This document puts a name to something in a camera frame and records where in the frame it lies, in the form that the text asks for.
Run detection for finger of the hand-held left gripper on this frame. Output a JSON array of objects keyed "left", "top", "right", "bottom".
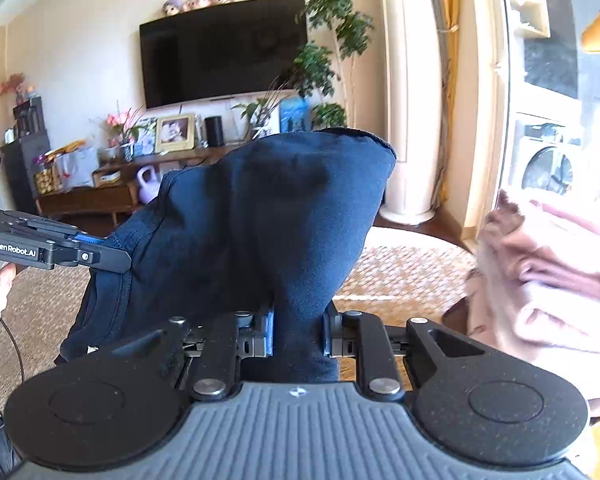
[{"left": 52, "top": 230, "right": 133, "bottom": 275}]

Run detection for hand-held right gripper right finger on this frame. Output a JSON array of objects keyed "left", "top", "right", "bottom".
[{"left": 321, "top": 302, "right": 486, "bottom": 403}]

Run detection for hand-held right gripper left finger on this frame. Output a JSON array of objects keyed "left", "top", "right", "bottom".
[{"left": 100, "top": 305, "right": 277, "bottom": 402}]

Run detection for navy blue garment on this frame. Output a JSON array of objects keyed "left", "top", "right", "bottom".
[{"left": 55, "top": 127, "right": 398, "bottom": 386}]

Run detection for stack of folded clothes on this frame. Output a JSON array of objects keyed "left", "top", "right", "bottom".
[{"left": 442, "top": 187, "right": 600, "bottom": 441}]

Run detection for wooden television cabinet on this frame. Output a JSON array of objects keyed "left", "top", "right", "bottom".
[{"left": 34, "top": 142, "right": 261, "bottom": 226}]

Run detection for clear snack jar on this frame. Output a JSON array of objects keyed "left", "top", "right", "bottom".
[{"left": 32, "top": 157, "right": 61, "bottom": 195}]

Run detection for small white yellow box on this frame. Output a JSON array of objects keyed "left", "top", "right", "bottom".
[{"left": 92, "top": 167, "right": 123, "bottom": 188}]

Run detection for black dispenser cabinet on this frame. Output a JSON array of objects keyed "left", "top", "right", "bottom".
[{"left": 0, "top": 96, "right": 51, "bottom": 216}]

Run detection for purple kettlebell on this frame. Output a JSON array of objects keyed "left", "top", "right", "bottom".
[{"left": 136, "top": 165, "right": 162, "bottom": 206}]

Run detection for silver gift bag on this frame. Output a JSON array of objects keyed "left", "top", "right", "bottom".
[{"left": 55, "top": 146, "right": 101, "bottom": 191}]

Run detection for gold snack packet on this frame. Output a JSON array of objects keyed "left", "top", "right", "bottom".
[{"left": 45, "top": 139, "right": 88, "bottom": 158}]

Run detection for potted pink flowers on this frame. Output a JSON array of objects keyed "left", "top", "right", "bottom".
[{"left": 90, "top": 102, "right": 148, "bottom": 162}]

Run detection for small photo print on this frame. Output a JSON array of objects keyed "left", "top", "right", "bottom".
[{"left": 135, "top": 119, "right": 158, "bottom": 156}]

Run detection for vase of pink blossoms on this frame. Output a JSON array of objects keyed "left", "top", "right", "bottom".
[{"left": 0, "top": 74, "right": 27, "bottom": 106}]

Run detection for black cylinder speaker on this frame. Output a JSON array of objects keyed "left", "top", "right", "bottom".
[{"left": 204, "top": 116, "right": 226, "bottom": 147}]

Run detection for dark vase with green plant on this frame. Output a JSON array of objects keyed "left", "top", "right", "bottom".
[{"left": 232, "top": 77, "right": 291, "bottom": 141}]

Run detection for blue picture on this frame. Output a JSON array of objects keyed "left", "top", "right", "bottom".
[{"left": 279, "top": 97, "right": 312, "bottom": 133}]

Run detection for cream standing air conditioner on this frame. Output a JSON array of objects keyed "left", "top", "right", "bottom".
[{"left": 377, "top": 0, "right": 448, "bottom": 226}]

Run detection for white washing machine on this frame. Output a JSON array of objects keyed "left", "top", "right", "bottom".
[{"left": 507, "top": 110, "right": 588, "bottom": 201}]

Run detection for tall green houseplant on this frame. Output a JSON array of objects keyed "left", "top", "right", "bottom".
[{"left": 295, "top": 0, "right": 376, "bottom": 131}]

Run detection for yellow curtain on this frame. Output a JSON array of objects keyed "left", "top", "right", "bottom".
[{"left": 437, "top": 0, "right": 463, "bottom": 211}]

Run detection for black cable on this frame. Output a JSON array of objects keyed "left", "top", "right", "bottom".
[{"left": 0, "top": 317, "right": 26, "bottom": 391}]

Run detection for cream photo frame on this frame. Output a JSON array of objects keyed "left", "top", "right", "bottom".
[{"left": 155, "top": 113, "right": 197, "bottom": 153}]

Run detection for black wall television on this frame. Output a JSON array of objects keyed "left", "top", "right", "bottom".
[{"left": 139, "top": 0, "right": 308, "bottom": 110}]

